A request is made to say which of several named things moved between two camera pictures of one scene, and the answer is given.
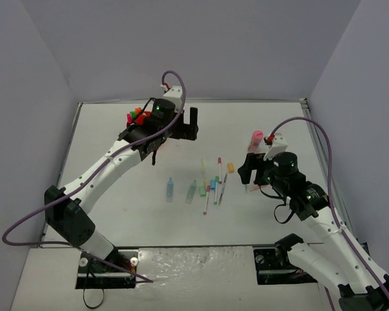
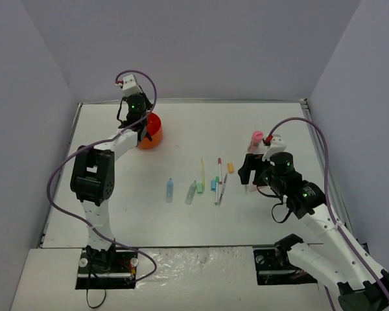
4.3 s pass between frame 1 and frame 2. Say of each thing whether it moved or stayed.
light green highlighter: stayed
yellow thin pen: stayed
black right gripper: stayed
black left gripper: moved
